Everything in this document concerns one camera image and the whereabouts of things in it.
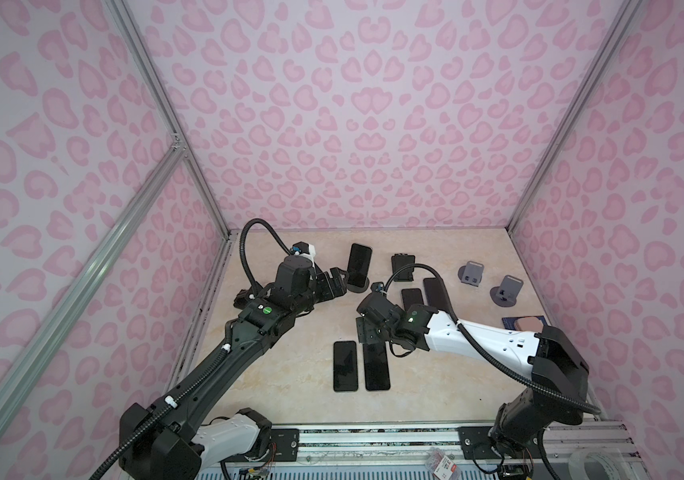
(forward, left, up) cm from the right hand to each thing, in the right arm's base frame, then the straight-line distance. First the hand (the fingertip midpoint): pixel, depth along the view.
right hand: (370, 326), depth 82 cm
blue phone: (+16, -14, -11) cm, 24 cm away
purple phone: (-9, -2, -10) cm, 13 cm away
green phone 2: (+24, +3, -3) cm, 24 cm away
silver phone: (+17, -22, -10) cm, 29 cm away
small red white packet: (-30, -16, -9) cm, 36 cm away
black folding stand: (+31, -11, -10) cm, 34 cm away
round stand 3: (+16, -44, -7) cm, 47 cm away
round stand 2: (+25, -35, -9) cm, 44 cm away
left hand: (+7, +8, +15) cm, 19 cm away
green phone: (-9, +7, -9) cm, 14 cm away
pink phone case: (+7, -49, -10) cm, 51 cm away
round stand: (+18, +4, -9) cm, 20 cm away
